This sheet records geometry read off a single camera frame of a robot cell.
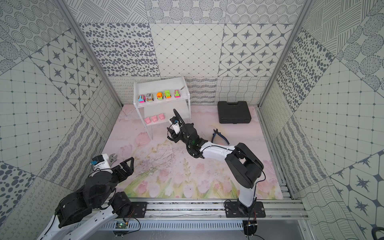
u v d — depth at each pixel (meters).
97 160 0.57
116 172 0.59
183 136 0.75
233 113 1.14
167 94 0.78
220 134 1.04
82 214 0.46
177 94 0.77
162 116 0.91
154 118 0.90
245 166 0.48
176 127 0.74
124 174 0.60
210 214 0.73
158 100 0.78
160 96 0.76
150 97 0.75
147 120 0.88
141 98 0.75
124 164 0.61
